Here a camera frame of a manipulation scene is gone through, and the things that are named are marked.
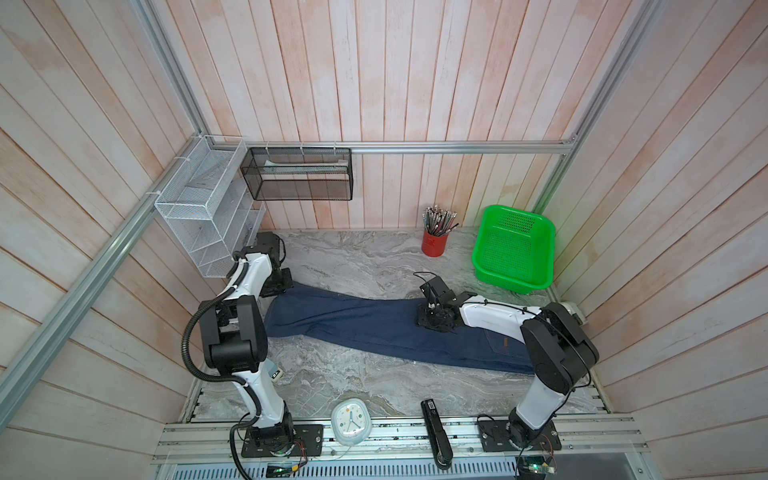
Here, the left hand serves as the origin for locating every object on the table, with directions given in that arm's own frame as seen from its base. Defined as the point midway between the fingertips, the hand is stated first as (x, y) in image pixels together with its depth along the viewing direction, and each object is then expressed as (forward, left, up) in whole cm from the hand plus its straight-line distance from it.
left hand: (281, 294), depth 93 cm
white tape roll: (-3, -93, -3) cm, 93 cm away
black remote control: (-40, -46, -3) cm, 61 cm away
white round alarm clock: (-35, -24, -4) cm, 43 cm away
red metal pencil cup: (+22, -51, -1) cm, 56 cm away
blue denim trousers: (-3, -34, -12) cm, 36 cm away
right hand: (-5, -45, -7) cm, 46 cm away
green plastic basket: (+26, -85, -7) cm, 89 cm away
